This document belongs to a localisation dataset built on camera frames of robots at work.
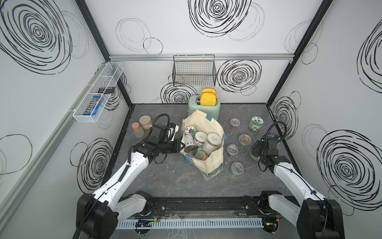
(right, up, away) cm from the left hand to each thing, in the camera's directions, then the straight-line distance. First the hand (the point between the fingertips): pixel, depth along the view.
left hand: (184, 145), depth 76 cm
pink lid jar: (-31, +5, +18) cm, 36 cm away
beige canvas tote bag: (+13, -11, -2) cm, 17 cm away
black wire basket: (+5, +61, +68) cm, 91 cm away
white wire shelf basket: (-46, +39, +11) cm, 61 cm away
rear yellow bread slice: (+15, +33, +22) cm, 43 cm away
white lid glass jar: (+15, +1, +1) cm, 15 cm away
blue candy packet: (-43, +19, -7) cm, 48 cm away
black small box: (-41, +29, +2) cm, 50 cm away
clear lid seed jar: (+28, -5, +12) cm, 31 cm away
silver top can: (+3, -1, +8) cm, 8 cm away
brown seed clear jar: (+37, 0, +17) cm, 41 cm away
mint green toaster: (+5, +24, +23) cm, 34 cm away
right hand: (+45, -3, +10) cm, 46 cm away
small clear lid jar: (+29, -14, +5) cm, 32 cm away
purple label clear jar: (+33, +11, +26) cm, 44 cm away
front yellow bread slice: (+14, +27, +21) cm, 37 cm away
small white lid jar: (+2, +6, +18) cm, 19 cm away
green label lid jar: (+47, +11, +23) cm, 53 cm away
